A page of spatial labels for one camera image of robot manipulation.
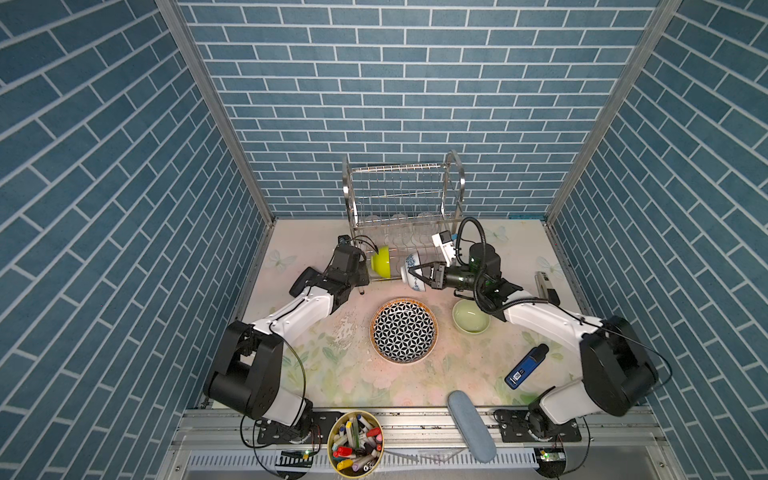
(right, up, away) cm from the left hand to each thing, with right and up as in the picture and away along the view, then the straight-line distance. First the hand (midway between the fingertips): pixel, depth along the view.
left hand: (360, 266), depth 91 cm
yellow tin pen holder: (+2, -37, -26) cm, 46 cm away
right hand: (+14, 0, -14) cm, 20 cm away
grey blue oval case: (+30, -38, -19) cm, 52 cm away
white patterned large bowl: (+13, -19, -2) cm, 24 cm away
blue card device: (+47, -27, -11) cm, 55 cm away
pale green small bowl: (+34, -17, +3) cm, 38 cm away
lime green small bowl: (+6, +1, +2) cm, 7 cm away
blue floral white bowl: (+15, +3, -13) cm, 20 cm away
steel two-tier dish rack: (+13, +22, +31) cm, 40 cm away
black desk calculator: (-19, -4, +10) cm, 22 cm away
